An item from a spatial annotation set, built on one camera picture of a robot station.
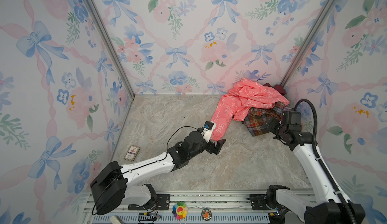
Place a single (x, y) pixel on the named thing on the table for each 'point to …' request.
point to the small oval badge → (206, 214)
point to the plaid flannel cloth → (257, 116)
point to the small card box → (132, 153)
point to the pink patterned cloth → (246, 96)
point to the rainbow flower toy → (180, 210)
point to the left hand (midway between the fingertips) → (219, 134)
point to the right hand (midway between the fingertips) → (273, 124)
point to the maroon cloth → (277, 87)
